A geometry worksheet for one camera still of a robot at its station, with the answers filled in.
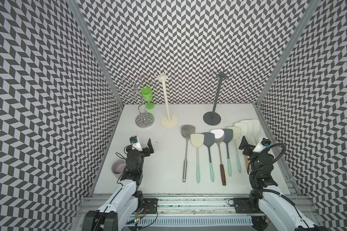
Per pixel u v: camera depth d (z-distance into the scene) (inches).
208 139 37.5
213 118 42.7
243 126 40.0
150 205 27.9
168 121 42.6
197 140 38.0
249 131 39.1
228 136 38.1
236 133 39.0
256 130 39.1
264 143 25.8
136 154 24.8
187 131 39.2
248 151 28.0
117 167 30.9
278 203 19.8
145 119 43.0
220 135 38.0
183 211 27.9
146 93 40.0
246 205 27.9
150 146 30.4
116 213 16.5
